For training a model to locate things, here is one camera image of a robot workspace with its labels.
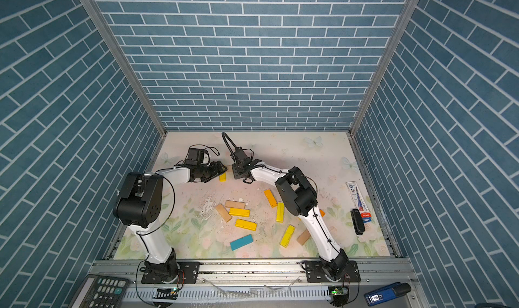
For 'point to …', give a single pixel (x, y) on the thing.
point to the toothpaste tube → (359, 201)
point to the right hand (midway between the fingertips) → (240, 170)
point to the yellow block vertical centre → (280, 212)
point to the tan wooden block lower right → (303, 237)
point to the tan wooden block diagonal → (224, 213)
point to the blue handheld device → (386, 292)
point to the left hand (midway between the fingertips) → (225, 171)
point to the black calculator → (100, 291)
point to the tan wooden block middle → (235, 204)
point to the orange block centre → (270, 197)
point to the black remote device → (357, 221)
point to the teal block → (240, 242)
